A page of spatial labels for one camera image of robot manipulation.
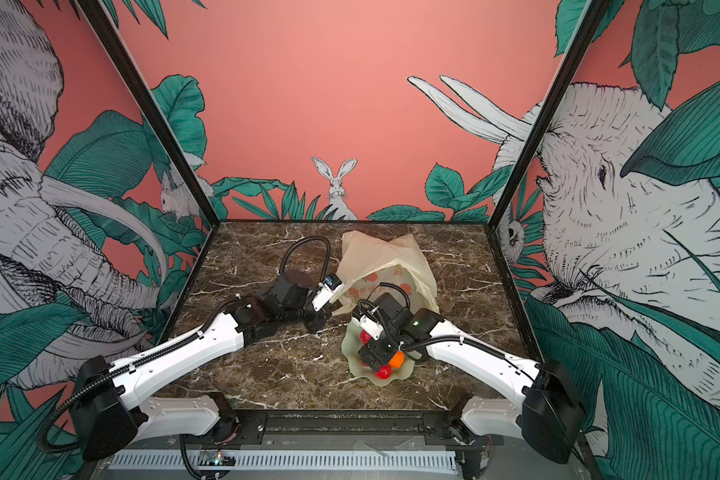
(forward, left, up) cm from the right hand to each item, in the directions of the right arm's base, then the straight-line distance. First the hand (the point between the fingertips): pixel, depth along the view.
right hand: (369, 343), depth 79 cm
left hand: (+8, +10, +8) cm, 15 cm away
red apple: (+3, +1, -4) cm, 6 cm away
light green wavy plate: (+2, +6, -7) cm, 9 cm away
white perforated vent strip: (-25, +19, -10) cm, 33 cm away
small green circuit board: (-25, +36, -9) cm, 45 cm away
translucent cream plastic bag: (+19, 0, +10) cm, 21 cm away
